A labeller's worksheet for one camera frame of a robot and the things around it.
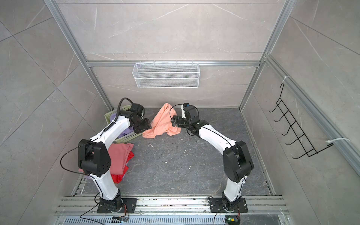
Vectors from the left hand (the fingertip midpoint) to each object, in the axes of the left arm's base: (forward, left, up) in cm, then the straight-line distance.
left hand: (149, 124), depth 91 cm
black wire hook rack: (-32, -75, +20) cm, 84 cm away
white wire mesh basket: (+33, -11, +16) cm, 39 cm away
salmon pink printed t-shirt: (+5, -7, -5) cm, 10 cm away
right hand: (+1, -18, +5) cm, 19 cm away
